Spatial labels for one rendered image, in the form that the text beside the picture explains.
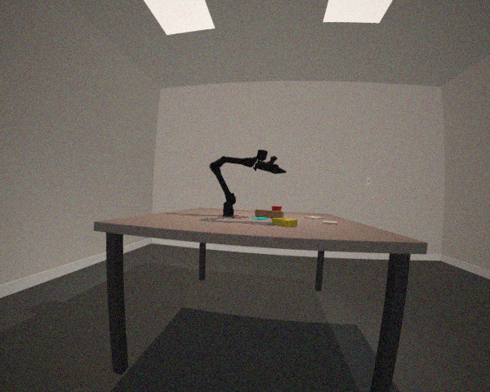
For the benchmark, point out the orange long bar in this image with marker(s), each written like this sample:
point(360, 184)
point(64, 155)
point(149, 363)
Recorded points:
point(269, 214)

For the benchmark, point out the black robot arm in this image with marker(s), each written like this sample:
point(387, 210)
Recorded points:
point(249, 162)

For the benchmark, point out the yellow flat rectangular block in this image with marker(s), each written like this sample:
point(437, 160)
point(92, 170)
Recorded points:
point(284, 222)

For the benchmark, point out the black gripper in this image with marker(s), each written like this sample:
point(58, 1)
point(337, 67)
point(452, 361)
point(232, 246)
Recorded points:
point(273, 168)

